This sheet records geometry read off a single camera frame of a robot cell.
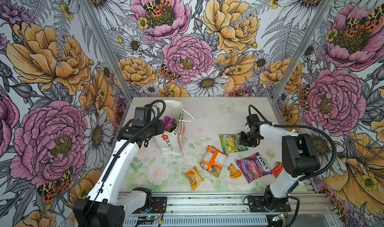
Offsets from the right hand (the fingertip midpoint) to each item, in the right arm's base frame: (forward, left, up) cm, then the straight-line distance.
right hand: (241, 147), depth 93 cm
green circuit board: (-36, -10, -2) cm, 37 cm away
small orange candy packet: (-15, +7, 0) cm, 17 cm away
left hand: (0, +46, +20) cm, 50 cm away
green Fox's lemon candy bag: (+2, +7, +1) cm, 7 cm away
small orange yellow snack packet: (-17, +29, 0) cm, 34 cm away
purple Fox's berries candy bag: (-13, -3, +2) cm, 14 cm away
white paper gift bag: (-4, +41, +14) cm, 44 cm away
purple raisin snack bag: (+11, +44, +11) cm, 46 cm away
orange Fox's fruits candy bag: (-9, +18, +2) cm, 20 cm away
